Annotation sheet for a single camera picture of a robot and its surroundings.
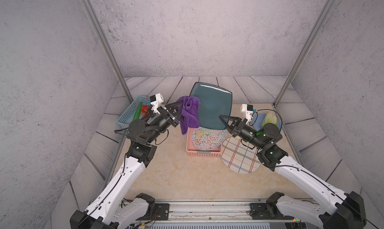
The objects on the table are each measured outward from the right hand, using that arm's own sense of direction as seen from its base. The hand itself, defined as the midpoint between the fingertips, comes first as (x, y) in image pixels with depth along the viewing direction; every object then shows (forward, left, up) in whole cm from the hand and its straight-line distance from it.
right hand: (220, 119), depth 60 cm
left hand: (0, +12, +8) cm, 15 cm away
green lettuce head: (+30, -39, -35) cm, 61 cm away
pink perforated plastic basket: (+5, +13, -36) cm, 38 cm away
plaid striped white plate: (+4, -15, -40) cm, 43 cm away
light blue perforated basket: (+35, +61, -35) cm, 78 cm away
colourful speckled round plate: (+14, +4, -36) cm, 39 cm away
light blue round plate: (+32, -34, -40) cm, 61 cm away
